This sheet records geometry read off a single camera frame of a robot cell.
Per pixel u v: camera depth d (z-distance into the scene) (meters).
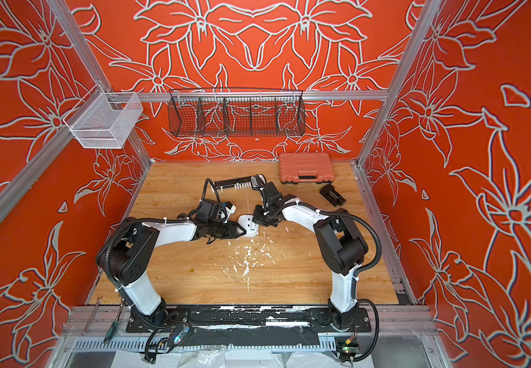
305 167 1.13
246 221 0.94
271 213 0.72
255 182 1.10
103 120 0.92
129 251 0.48
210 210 0.76
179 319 0.71
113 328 0.71
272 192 0.75
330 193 1.04
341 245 0.49
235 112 1.00
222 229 0.81
